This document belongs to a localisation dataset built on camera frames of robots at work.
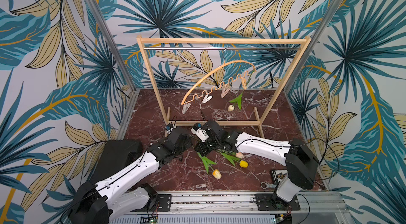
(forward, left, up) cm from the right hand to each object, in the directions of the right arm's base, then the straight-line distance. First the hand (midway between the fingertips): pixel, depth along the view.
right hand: (194, 148), depth 80 cm
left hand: (+3, +2, +1) cm, 4 cm away
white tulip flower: (+22, -24, +11) cm, 35 cm away
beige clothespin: (+15, -7, +21) cm, 26 cm away
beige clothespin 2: (+9, +3, +22) cm, 24 cm away
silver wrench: (-16, -36, -10) cm, 41 cm away
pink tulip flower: (0, -23, -8) cm, 25 cm away
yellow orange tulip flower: (-12, -10, -1) cm, 16 cm away
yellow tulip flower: (-5, -25, -9) cm, 27 cm away
